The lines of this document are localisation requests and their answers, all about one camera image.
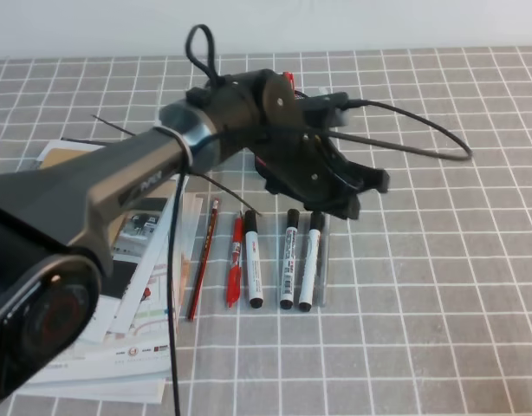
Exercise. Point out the red gel pen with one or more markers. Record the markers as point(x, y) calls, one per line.
point(235, 272)

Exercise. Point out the white agilex brochure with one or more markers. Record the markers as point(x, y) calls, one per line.
point(114, 287)

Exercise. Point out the white bottom book stack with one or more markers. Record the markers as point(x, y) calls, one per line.
point(125, 368)

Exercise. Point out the white marker black cap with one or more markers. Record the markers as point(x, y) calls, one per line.
point(254, 277)
point(310, 268)

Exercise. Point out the red pen in holder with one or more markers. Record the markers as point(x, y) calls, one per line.
point(290, 77)

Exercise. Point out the white marker black cap left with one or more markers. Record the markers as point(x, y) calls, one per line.
point(254, 277)

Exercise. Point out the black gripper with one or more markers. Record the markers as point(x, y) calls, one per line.
point(301, 173)

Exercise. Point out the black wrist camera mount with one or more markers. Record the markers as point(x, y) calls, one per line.
point(323, 111)

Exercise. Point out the map printed booklet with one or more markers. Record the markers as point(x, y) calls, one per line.
point(158, 274)

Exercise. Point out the black mesh pen holder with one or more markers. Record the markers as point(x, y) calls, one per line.
point(262, 166)

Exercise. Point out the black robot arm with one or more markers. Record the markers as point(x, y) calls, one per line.
point(54, 247)

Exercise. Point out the red black striped pencil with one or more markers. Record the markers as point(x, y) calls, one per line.
point(203, 259)

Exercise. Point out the white marker black cap right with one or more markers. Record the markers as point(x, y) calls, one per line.
point(310, 268)

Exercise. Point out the white marker barcode label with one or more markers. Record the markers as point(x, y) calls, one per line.
point(289, 256)

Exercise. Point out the tan kraft notebook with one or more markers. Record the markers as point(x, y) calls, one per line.
point(58, 156)

